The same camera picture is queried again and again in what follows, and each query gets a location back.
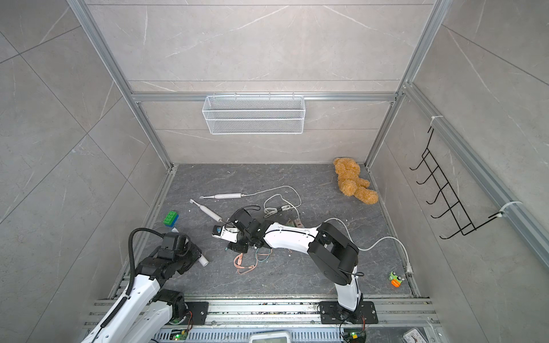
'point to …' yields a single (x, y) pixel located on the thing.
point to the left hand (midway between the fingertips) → (203, 247)
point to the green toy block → (171, 219)
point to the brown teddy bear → (351, 184)
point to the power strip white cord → (408, 264)
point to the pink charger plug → (298, 224)
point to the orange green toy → (395, 280)
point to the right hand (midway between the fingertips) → (233, 239)
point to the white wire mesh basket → (254, 114)
